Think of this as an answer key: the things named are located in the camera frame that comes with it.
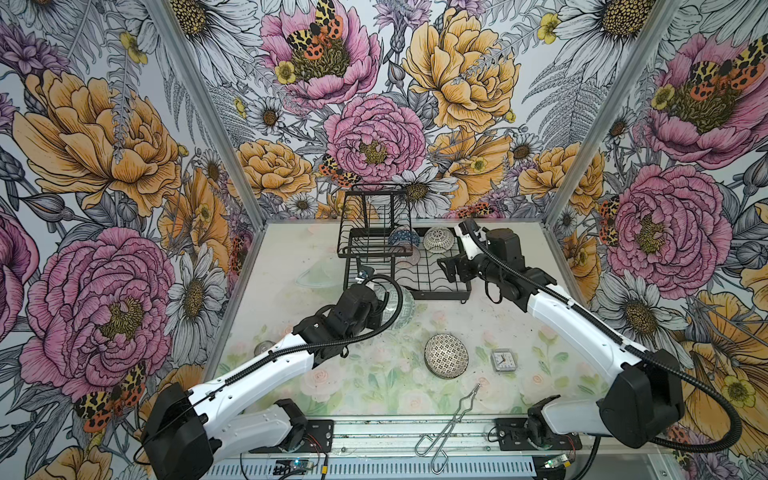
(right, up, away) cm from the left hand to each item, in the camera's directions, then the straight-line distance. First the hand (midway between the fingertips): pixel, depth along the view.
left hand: (372, 307), depth 80 cm
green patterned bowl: (+9, 0, -1) cm, 9 cm away
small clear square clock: (+36, -16, +5) cm, 40 cm away
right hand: (+22, +12, +2) cm, 25 cm away
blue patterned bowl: (+9, +21, +32) cm, 39 cm away
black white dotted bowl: (+20, -15, +5) cm, 25 cm away
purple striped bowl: (+9, +16, +2) cm, 19 cm away
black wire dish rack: (-1, +20, +34) cm, 39 cm away
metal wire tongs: (+14, -32, -7) cm, 35 cm away
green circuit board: (-16, -35, -10) cm, 39 cm away
